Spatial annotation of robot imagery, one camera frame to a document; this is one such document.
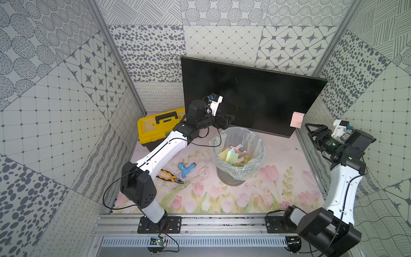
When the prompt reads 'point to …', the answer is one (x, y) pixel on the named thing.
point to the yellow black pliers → (173, 179)
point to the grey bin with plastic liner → (237, 152)
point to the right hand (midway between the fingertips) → (305, 130)
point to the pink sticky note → (297, 119)
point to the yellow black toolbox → (151, 129)
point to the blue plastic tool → (185, 171)
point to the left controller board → (157, 244)
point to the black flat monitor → (259, 99)
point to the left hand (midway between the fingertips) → (226, 109)
